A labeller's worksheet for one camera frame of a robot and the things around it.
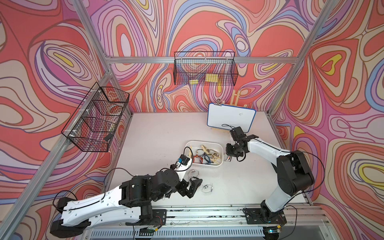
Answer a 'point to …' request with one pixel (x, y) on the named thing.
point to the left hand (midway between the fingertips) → (196, 177)
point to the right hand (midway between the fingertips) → (229, 156)
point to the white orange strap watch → (229, 158)
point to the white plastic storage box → (206, 153)
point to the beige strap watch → (206, 150)
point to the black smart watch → (195, 182)
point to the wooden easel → (234, 99)
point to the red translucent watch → (201, 159)
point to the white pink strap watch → (193, 173)
